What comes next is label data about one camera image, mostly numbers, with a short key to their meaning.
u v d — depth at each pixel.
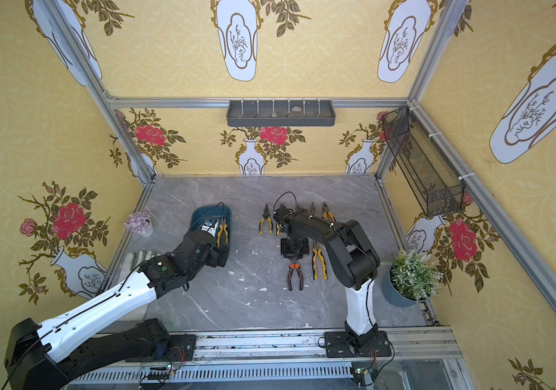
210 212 1.03
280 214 0.81
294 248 0.82
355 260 0.52
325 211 1.06
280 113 0.91
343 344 0.75
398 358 0.73
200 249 0.58
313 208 1.10
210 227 0.68
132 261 0.92
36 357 0.38
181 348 0.73
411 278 0.72
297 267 0.89
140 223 0.92
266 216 1.05
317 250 0.94
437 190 0.84
